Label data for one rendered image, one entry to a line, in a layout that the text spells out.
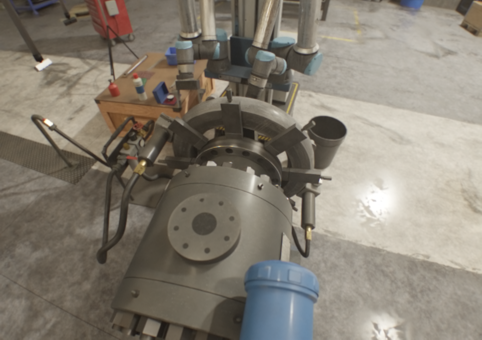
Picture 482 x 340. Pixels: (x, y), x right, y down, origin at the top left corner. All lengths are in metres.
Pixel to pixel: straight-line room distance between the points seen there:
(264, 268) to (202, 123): 0.73
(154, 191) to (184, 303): 1.40
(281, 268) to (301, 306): 0.08
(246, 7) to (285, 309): 1.72
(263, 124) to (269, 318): 0.72
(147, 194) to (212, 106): 1.15
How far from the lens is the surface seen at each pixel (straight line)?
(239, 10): 1.82
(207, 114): 1.03
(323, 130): 2.15
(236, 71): 1.82
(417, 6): 8.77
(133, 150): 1.69
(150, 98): 2.12
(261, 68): 1.18
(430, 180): 2.54
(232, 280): 0.68
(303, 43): 1.48
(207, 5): 1.47
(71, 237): 2.06
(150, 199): 1.94
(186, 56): 1.35
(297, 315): 0.52
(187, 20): 1.68
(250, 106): 0.98
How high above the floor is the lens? 1.53
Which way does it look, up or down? 48 degrees down
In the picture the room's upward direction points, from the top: straight up
